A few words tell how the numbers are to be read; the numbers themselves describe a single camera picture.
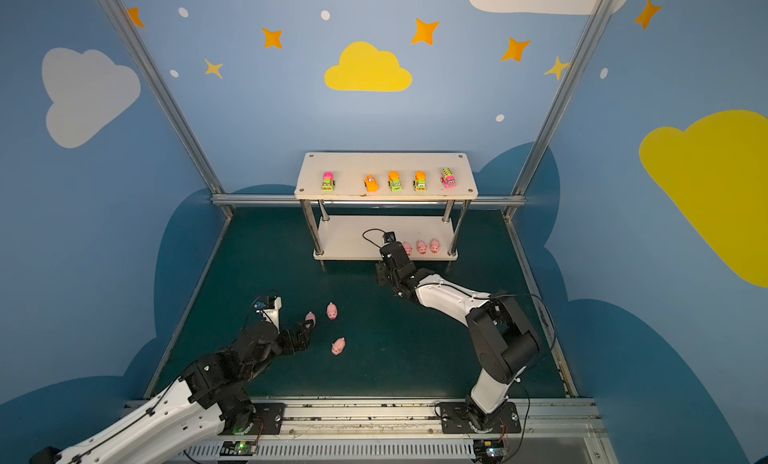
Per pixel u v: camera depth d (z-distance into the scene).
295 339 0.70
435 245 1.01
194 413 0.52
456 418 0.76
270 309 0.68
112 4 0.69
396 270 0.70
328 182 0.78
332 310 0.93
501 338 0.47
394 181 0.78
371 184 0.78
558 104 0.89
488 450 0.71
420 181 0.78
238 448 0.70
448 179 0.79
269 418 0.75
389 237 0.82
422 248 1.01
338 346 0.85
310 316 0.91
